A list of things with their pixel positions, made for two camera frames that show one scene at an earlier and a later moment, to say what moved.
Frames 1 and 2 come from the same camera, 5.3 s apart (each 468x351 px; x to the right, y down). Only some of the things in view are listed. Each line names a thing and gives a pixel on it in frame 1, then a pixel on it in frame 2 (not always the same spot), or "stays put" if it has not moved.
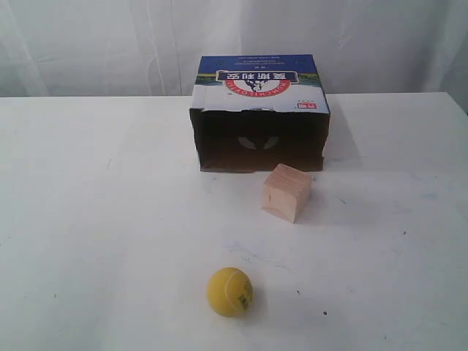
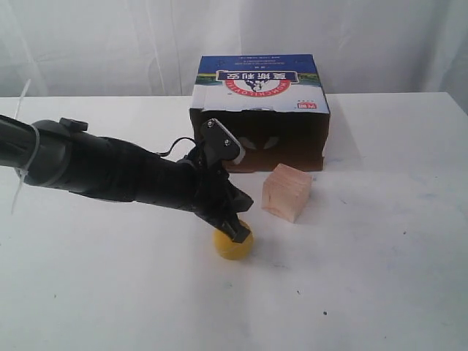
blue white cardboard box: x=253 y=112 stays put
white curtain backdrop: x=91 y=48 stays put
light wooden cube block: x=286 y=191 stays put
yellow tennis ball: x=229 y=292 -> x=226 y=248
